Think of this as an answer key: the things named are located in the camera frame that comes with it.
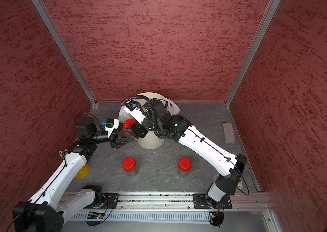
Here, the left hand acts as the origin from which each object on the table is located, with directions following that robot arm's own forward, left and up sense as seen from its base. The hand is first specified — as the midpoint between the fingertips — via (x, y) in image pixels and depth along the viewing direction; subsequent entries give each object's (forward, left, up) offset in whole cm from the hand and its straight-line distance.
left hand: (131, 134), depth 69 cm
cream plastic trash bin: (+5, -8, -16) cm, 18 cm away
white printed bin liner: (+10, +5, +1) cm, 12 cm away
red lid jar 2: (-9, -27, -16) cm, 33 cm away
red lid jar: (-9, +2, -16) cm, 19 cm away
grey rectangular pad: (+18, -61, -26) cm, 69 cm away
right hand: (0, -1, +6) cm, 6 cm away
